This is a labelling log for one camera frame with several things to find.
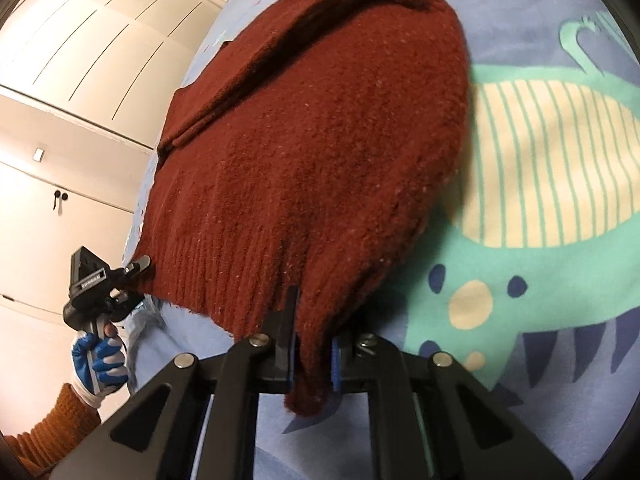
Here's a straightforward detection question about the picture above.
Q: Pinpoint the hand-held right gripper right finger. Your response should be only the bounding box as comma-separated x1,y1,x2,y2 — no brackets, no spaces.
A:
330,332,573,480

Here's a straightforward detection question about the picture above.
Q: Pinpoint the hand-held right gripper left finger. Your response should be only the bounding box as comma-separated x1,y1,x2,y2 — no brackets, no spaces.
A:
47,285,301,480

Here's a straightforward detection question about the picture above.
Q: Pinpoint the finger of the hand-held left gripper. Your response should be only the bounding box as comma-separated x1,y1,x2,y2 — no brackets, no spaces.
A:
122,255,152,277
115,287,146,318

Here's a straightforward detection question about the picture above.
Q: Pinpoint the dark red knitted sweater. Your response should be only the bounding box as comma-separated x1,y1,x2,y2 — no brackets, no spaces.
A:
134,0,474,417

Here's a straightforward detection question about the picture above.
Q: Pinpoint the person's left hand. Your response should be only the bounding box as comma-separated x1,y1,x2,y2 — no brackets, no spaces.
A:
71,324,129,407

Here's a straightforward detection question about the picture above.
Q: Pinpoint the white wardrobe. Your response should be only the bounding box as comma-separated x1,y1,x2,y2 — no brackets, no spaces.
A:
0,0,227,441

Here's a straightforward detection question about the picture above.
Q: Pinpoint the blue printed blanket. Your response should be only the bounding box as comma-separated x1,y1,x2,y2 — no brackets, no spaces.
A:
122,0,637,480

